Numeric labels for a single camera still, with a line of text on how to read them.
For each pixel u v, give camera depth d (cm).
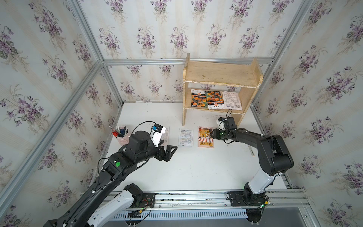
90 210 39
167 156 57
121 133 89
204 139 97
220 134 85
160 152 56
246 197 66
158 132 57
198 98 93
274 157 48
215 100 93
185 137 98
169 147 57
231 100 92
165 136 98
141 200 72
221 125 86
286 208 75
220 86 115
